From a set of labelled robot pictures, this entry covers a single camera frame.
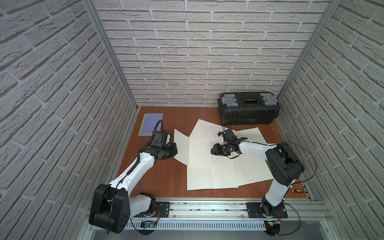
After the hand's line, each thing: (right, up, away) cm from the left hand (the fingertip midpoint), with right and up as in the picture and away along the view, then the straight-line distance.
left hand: (179, 147), depth 85 cm
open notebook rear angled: (+16, +10, +22) cm, 29 cm away
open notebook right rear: (+50, +6, +20) cm, 54 cm away
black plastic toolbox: (+45, +24, +14) cm, 53 cm away
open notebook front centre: (+25, -16, +1) cm, 29 cm away
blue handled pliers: (-22, -20, -3) cm, 30 cm away
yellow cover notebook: (+8, -4, +9) cm, 13 cm away
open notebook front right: (+44, -14, +5) cm, 46 cm away
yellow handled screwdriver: (+66, -23, -5) cm, 70 cm away
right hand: (+22, -4, +9) cm, 24 cm away
